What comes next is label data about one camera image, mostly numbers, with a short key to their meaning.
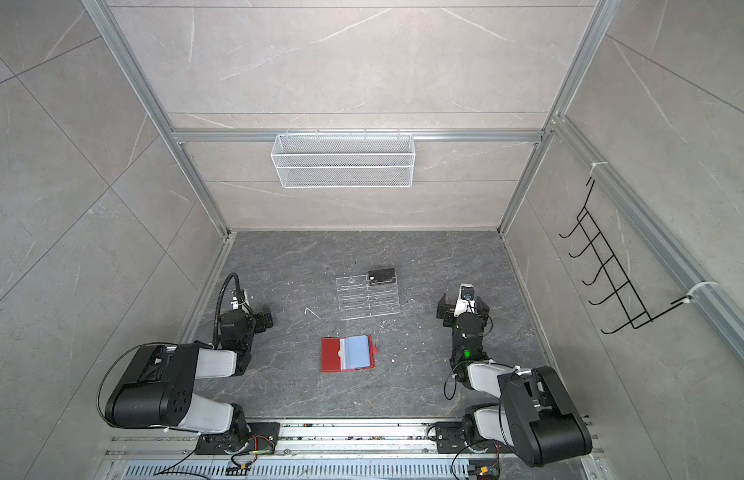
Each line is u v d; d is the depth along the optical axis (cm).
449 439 73
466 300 73
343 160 101
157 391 44
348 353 87
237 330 72
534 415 42
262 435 73
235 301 79
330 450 73
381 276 95
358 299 98
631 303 65
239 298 78
